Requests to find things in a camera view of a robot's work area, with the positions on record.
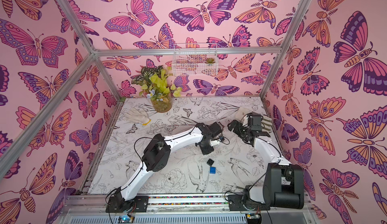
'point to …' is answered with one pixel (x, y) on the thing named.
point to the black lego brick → (210, 162)
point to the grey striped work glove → (241, 115)
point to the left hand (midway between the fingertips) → (209, 150)
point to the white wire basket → (195, 59)
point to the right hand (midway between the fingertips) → (235, 127)
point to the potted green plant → (155, 85)
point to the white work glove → (137, 115)
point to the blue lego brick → (212, 170)
